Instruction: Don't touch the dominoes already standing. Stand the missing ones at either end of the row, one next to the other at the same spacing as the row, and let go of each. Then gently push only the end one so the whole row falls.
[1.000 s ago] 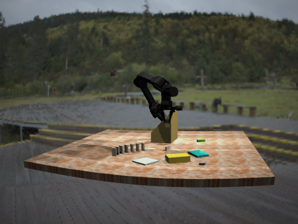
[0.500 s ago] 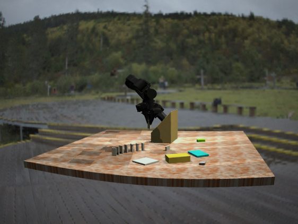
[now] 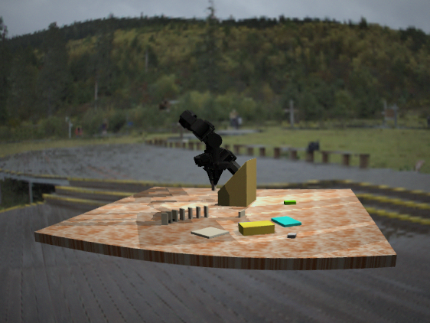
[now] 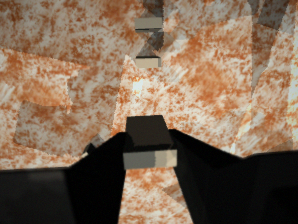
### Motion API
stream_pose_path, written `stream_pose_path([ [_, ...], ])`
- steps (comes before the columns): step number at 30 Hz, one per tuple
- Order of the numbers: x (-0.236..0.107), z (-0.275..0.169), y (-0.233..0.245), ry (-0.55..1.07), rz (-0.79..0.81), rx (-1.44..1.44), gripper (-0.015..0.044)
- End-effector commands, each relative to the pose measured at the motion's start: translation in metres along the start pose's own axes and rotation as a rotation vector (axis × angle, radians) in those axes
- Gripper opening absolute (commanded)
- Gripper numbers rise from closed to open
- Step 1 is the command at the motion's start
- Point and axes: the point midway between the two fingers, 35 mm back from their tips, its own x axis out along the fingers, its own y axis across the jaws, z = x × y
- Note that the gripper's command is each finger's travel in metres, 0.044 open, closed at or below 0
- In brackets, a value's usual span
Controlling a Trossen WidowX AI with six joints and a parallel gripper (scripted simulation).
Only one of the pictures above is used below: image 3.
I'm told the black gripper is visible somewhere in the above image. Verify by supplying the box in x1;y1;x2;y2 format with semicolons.
197;147;230;185

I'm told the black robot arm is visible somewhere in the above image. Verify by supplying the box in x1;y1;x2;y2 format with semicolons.
179;110;241;175

